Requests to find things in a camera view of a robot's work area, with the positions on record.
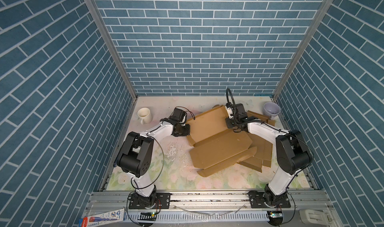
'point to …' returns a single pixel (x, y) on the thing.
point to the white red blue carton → (103, 218)
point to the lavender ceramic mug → (271, 109)
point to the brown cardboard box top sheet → (214, 143)
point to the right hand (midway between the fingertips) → (228, 117)
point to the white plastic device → (316, 217)
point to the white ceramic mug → (144, 115)
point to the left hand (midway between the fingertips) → (188, 131)
